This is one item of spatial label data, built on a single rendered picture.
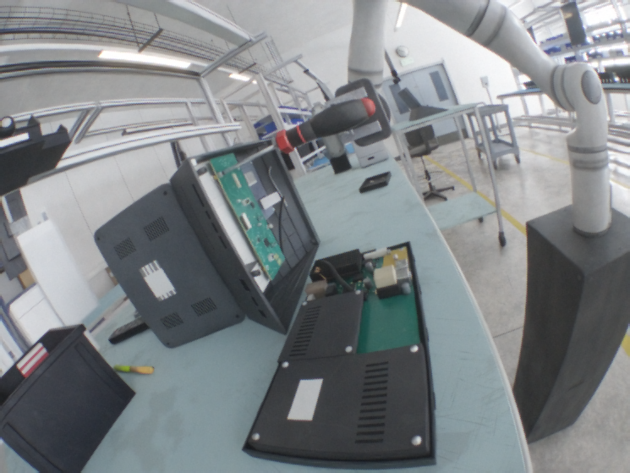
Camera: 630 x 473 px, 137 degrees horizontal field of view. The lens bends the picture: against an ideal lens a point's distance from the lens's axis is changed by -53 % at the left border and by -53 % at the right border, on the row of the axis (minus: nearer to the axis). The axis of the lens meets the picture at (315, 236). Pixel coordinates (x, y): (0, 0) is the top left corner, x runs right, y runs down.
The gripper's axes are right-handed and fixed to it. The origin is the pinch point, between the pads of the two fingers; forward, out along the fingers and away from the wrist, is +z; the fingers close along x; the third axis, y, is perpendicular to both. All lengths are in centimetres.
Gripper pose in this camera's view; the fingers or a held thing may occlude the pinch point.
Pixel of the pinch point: (337, 118)
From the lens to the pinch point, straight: 24.2
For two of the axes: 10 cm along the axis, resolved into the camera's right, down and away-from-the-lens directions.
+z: -1.8, 4.0, -9.0
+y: 9.0, -3.0, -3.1
